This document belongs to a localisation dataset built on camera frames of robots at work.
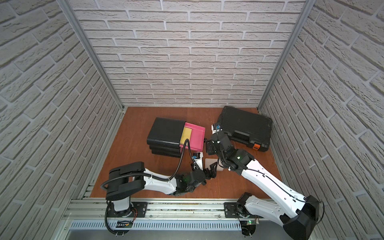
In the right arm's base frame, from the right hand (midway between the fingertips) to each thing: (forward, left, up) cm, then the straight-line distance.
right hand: (213, 140), depth 76 cm
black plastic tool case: (+22, -31, -19) cm, 42 cm away
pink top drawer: (+9, +8, -11) cm, 16 cm away
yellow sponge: (+10, +14, -7) cm, 19 cm away
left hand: (-8, -1, -11) cm, 14 cm away
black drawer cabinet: (+6, +26, -3) cm, 27 cm away
